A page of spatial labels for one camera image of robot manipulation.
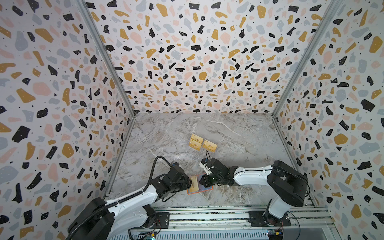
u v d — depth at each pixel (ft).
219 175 2.25
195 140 3.11
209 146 3.03
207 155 3.25
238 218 2.51
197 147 3.13
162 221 2.40
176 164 2.62
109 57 2.88
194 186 2.75
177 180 2.21
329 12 2.41
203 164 2.67
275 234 2.35
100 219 1.30
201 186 2.73
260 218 2.44
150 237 2.30
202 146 3.10
